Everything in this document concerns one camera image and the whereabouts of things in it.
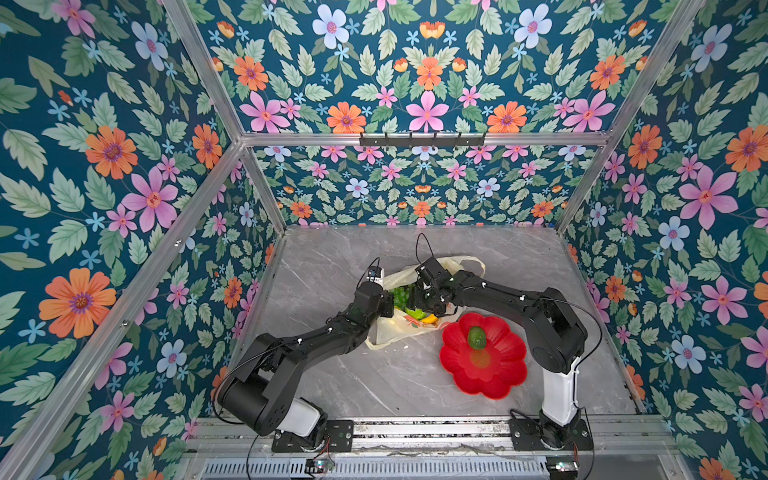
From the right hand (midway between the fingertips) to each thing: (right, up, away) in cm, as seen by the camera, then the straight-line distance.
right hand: (413, 303), depth 92 cm
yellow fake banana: (+6, -5, 0) cm, 8 cm away
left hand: (-6, +6, -4) cm, 9 cm away
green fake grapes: (-4, +2, +3) cm, 5 cm away
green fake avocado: (+19, -9, -6) cm, 22 cm away
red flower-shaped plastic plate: (+22, -18, -8) cm, 30 cm away
